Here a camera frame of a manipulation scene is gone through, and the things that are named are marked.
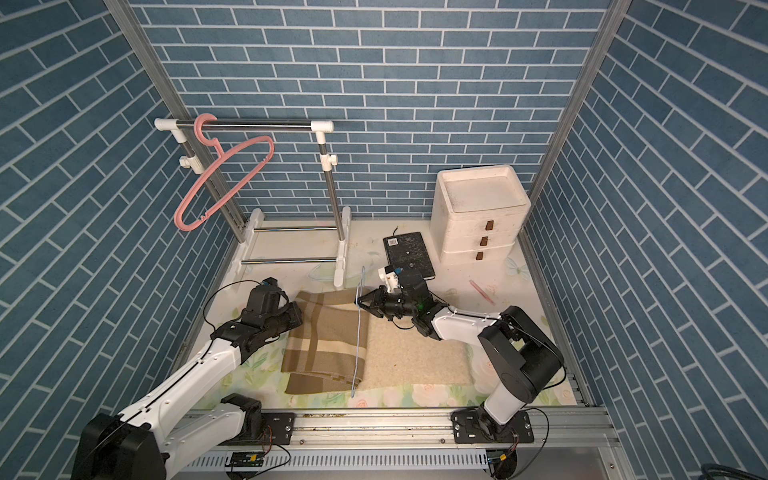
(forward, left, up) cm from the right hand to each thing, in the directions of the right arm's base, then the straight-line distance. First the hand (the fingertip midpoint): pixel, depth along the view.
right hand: (357, 303), depth 80 cm
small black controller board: (-35, +23, -18) cm, 46 cm away
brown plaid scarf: (-10, +8, -11) cm, 17 cm away
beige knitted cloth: (-8, -11, -14) cm, 20 cm away
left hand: (0, +15, -6) cm, 16 cm away
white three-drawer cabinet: (+28, -33, +9) cm, 44 cm away
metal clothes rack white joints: (+30, +40, -14) cm, 52 cm away
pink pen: (+16, -38, -15) cm, 44 cm away
